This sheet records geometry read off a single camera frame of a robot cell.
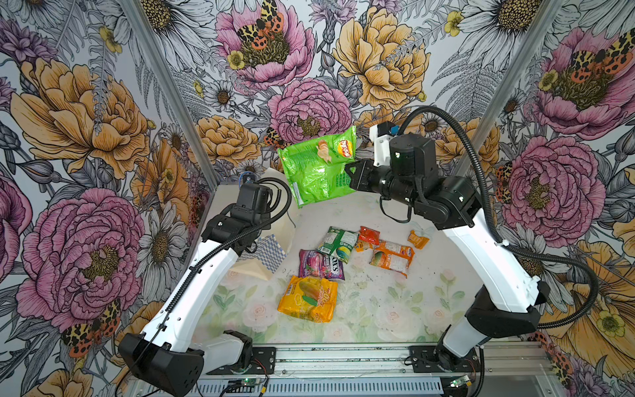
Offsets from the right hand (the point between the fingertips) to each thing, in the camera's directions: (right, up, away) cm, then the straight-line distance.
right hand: (347, 176), depth 59 cm
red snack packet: (+12, -19, +40) cm, 46 cm away
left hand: (-27, -11, +15) cm, 33 cm away
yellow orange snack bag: (-10, -37, +22) cm, 44 cm away
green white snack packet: (0, -21, +37) cm, 43 cm away
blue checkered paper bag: (-26, -26, +24) cm, 43 cm away
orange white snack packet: (+20, -26, +35) cm, 48 cm away
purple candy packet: (-9, -28, +33) cm, 44 cm away
